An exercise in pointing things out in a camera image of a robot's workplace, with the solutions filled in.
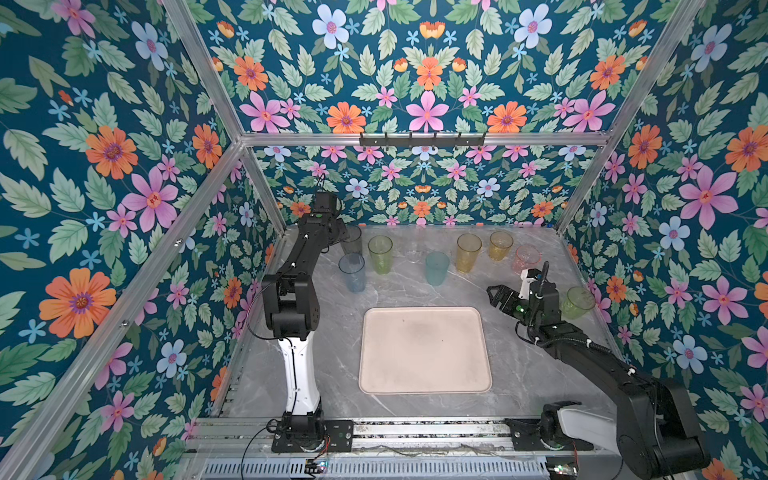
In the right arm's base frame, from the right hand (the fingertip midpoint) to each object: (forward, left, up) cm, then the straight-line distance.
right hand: (497, 291), depth 88 cm
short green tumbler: (+2, -30, -10) cm, 31 cm away
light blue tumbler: (+8, +44, +3) cm, 45 cm away
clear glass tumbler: (+21, +25, 0) cm, 32 cm away
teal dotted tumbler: (+11, +17, -3) cm, 21 cm away
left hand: (+22, +49, +7) cm, 54 cm away
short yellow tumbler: (+23, -6, -4) cm, 24 cm away
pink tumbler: (+19, -16, -7) cm, 26 cm away
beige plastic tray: (-12, +22, -14) cm, 29 cm away
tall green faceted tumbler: (+19, +36, -5) cm, 41 cm away
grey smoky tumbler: (+20, +46, 0) cm, 50 cm away
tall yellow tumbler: (+16, +7, +1) cm, 17 cm away
